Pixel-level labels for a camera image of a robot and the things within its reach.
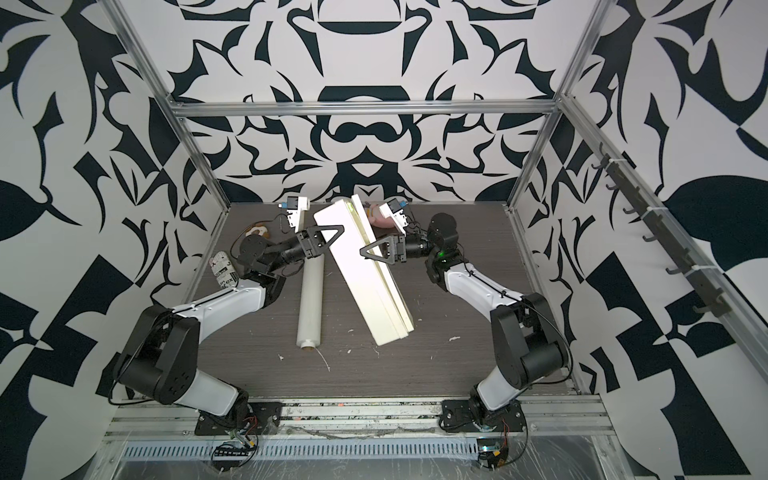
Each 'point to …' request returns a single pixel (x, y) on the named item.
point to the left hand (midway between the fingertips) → (341, 223)
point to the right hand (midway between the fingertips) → (366, 253)
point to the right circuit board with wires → (491, 452)
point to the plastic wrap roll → (311, 301)
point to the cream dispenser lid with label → (391, 286)
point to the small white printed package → (223, 269)
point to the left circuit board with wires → (229, 457)
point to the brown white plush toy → (260, 228)
